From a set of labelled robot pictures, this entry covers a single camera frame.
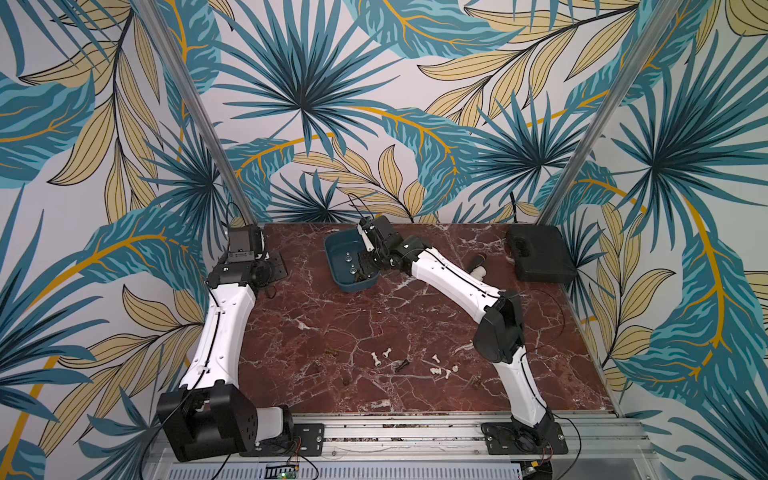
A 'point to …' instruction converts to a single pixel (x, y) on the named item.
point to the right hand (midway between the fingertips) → (363, 257)
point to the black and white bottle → (475, 267)
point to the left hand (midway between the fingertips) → (275, 269)
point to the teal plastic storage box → (343, 251)
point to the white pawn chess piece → (386, 354)
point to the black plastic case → (540, 253)
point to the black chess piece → (404, 362)
